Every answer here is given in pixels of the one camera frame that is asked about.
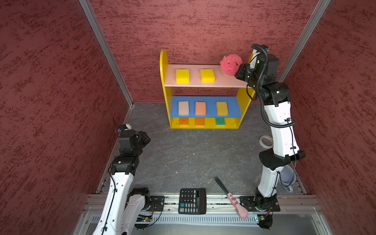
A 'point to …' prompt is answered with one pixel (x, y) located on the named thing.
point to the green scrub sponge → (220, 121)
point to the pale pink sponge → (183, 108)
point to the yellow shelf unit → (202, 96)
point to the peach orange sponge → (200, 108)
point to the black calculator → (192, 200)
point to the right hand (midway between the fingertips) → (239, 68)
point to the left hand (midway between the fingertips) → (147, 135)
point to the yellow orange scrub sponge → (183, 121)
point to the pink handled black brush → (243, 212)
